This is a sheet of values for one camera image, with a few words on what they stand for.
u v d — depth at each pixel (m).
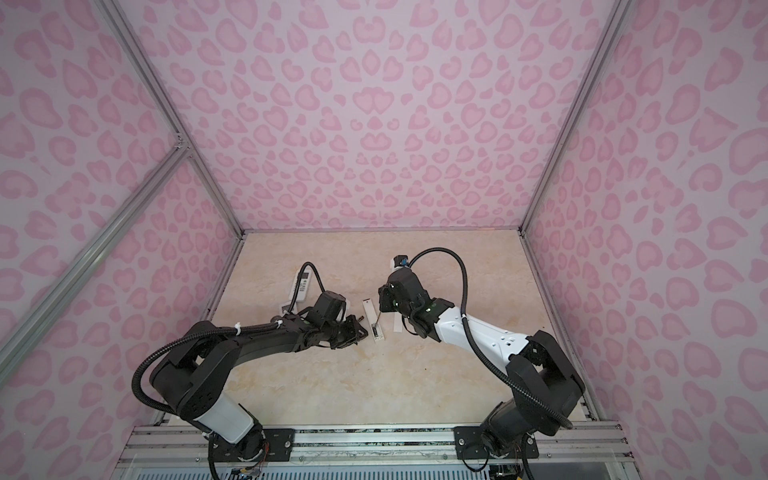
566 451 0.72
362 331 0.87
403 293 0.65
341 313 0.75
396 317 0.95
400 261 0.75
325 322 0.72
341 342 0.80
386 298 0.74
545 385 0.43
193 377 0.45
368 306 0.97
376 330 0.90
